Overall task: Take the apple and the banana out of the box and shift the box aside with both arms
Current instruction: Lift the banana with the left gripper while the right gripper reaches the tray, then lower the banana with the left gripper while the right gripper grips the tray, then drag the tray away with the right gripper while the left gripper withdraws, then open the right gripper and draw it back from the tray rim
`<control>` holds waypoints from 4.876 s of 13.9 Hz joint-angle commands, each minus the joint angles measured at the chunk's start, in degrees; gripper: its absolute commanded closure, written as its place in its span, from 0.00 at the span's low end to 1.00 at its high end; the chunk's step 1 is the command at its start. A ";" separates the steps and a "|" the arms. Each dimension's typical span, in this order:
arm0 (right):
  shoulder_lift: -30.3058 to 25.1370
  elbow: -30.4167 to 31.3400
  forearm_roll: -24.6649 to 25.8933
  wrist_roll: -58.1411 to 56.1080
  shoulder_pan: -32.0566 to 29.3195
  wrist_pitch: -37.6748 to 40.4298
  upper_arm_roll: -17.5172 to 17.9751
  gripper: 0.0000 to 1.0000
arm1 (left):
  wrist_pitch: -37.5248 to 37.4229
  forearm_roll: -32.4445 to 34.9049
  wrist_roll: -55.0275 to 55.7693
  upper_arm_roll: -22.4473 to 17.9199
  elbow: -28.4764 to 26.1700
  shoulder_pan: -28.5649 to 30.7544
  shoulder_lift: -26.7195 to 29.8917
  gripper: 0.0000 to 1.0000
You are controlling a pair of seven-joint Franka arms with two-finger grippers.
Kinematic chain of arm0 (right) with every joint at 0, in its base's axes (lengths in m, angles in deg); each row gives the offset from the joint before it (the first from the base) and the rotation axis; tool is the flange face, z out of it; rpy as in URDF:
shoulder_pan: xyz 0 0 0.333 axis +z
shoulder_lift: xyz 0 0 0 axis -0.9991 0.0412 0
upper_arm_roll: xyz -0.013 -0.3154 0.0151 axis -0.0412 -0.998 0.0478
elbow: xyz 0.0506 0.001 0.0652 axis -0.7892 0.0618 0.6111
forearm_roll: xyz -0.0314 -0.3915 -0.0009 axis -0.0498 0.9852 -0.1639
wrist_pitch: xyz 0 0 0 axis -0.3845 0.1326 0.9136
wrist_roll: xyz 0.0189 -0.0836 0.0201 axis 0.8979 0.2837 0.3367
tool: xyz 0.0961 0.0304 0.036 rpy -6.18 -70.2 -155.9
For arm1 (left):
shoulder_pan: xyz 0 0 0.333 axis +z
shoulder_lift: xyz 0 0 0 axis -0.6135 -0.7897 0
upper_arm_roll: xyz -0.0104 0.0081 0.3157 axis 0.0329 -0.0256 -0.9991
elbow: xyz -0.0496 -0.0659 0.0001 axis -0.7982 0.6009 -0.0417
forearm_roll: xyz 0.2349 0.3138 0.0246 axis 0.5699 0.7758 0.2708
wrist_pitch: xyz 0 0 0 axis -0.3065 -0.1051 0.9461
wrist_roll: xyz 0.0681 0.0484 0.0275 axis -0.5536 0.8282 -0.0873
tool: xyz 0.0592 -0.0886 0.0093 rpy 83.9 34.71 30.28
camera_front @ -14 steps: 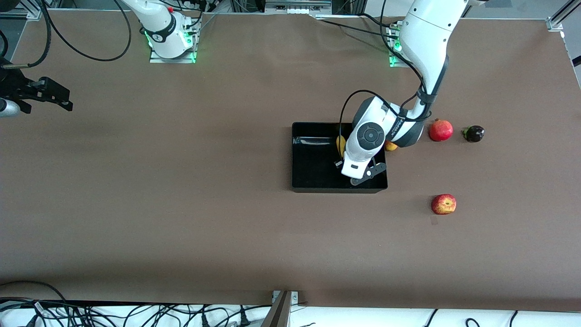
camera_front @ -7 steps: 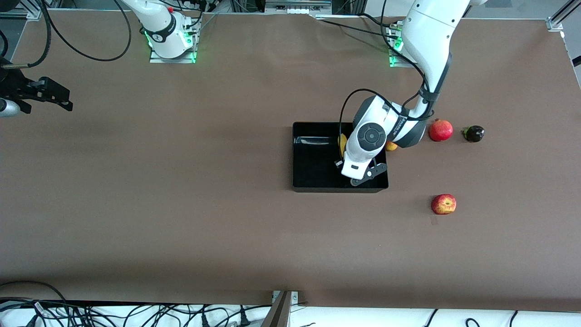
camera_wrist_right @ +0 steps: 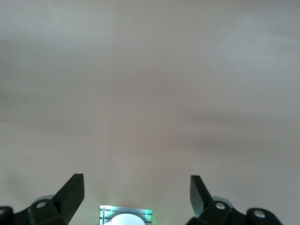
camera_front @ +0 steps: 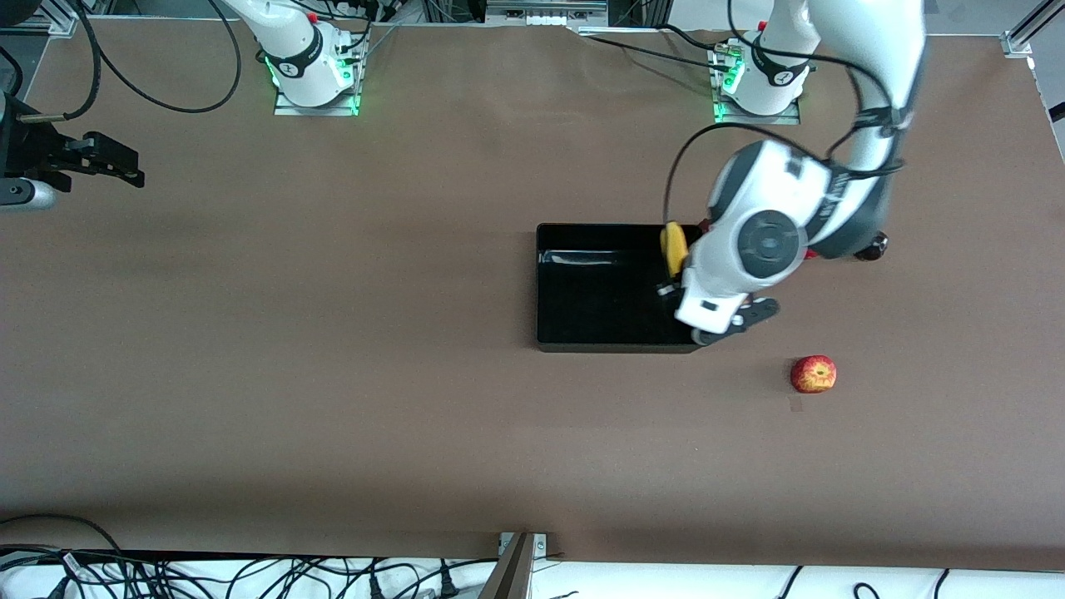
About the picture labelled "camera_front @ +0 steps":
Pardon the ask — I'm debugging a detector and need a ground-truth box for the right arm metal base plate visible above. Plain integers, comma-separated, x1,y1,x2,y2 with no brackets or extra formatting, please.
273,33,362,116

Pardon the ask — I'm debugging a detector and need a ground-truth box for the red yellow apple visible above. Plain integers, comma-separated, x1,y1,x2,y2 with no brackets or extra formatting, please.
790,355,837,394

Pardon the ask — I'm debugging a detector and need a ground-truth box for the black cable with plug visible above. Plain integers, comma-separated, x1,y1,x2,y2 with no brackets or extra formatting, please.
275,557,389,599
391,559,461,599

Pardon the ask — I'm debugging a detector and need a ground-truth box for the black plastic tray box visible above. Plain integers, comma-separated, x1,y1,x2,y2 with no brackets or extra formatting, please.
535,222,705,354

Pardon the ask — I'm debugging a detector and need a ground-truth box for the yellow banana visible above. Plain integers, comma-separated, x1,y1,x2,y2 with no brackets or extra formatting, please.
660,220,689,280

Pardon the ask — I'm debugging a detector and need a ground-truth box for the black looping cable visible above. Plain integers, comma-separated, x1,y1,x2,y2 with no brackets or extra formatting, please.
82,0,242,114

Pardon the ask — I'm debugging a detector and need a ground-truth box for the black base cable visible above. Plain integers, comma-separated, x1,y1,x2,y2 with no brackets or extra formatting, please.
660,23,735,54
574,32,738,76

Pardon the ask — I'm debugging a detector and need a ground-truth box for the aluminium post with bracket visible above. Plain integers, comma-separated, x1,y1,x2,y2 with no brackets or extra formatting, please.
477,531,548,599

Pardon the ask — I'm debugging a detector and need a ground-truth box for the aluminium frame profile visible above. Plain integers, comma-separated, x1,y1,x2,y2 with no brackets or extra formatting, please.
1002,0,1065,59
0,0,82,37

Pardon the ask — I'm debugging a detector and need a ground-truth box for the silver metal box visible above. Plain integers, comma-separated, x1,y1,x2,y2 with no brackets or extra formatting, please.
486,0,609,28

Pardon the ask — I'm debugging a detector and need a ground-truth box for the black floor cable loop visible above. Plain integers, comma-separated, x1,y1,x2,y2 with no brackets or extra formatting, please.
0,513,127,557

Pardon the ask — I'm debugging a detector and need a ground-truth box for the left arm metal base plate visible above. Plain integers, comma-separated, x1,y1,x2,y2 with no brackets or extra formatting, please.
712,42,801,126

